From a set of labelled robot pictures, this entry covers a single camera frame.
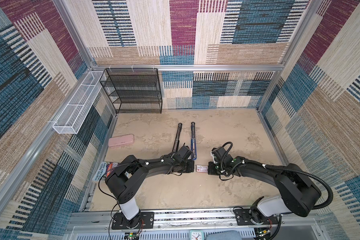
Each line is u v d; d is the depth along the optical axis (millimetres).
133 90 1108
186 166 777
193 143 1017
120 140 1026
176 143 994
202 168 890
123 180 480
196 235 683
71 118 714
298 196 432
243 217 730
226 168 669
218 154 714
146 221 733
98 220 749
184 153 714
